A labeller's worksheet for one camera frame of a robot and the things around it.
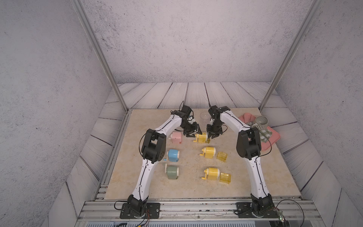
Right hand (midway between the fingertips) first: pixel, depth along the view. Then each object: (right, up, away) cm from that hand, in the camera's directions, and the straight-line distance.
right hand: (210, 136), depth 98 cm
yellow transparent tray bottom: (+7, -23, -14) cm, 28 cm away
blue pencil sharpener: (-25, -11, -11) cm, 29 cm away
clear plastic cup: (-2, +12, +12) cm, 17 cm away
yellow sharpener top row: (-6, -2, -2) cm, 6 cm away
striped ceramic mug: (+40, +9, +9) cm, 42 cm away
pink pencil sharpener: (-23, -1, -4) cm, 23 cm away
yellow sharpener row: (-2, -9, -10) cm, 13 cm away
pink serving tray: (+34, +13, +16) cm, 39 cm away
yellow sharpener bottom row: (-2, -19, -20) cm, 27 cm away
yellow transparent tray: (+7, -13, -5) cm, 15 cm away
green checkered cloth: (+40, 0, +4) cm, 40 cm away
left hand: (-6, +1, -3) cm, 7 cm away
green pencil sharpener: (-24, -18, -19) cm, 36 cm away
